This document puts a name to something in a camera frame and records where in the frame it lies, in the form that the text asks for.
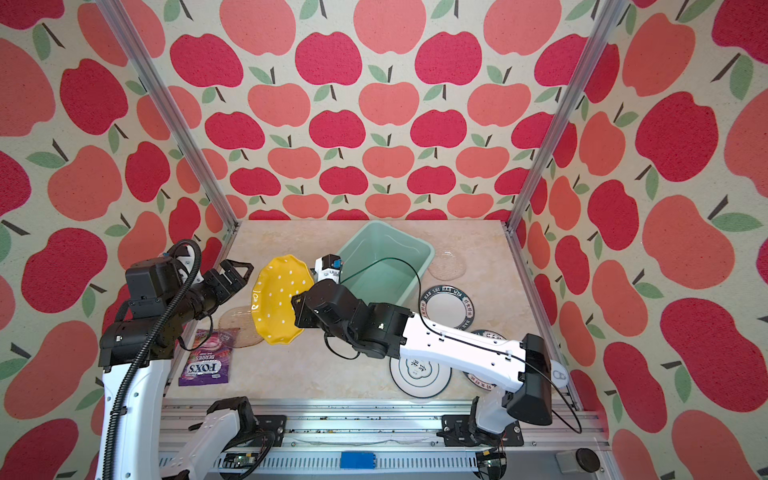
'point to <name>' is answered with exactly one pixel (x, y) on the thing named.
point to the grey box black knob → (579, 460)
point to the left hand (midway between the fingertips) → (246, 276)
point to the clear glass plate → (447, 265)
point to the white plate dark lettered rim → (448, 305)
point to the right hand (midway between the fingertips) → (298, 296)
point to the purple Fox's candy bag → (209, 359)
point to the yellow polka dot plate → (275, 286)
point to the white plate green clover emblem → (419, 379)
